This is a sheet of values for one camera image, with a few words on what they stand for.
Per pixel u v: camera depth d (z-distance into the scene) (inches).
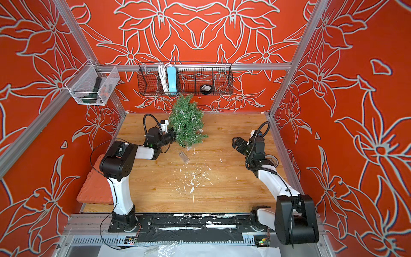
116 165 21.1
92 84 35.5
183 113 30.5
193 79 38.4
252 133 31.0
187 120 30.5
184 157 37.5
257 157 25.9
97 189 31.2
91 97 31.2
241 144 29.9
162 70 34.4
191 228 28.6
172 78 35.4
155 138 31.3
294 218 16.0
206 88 37.6
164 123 35.6
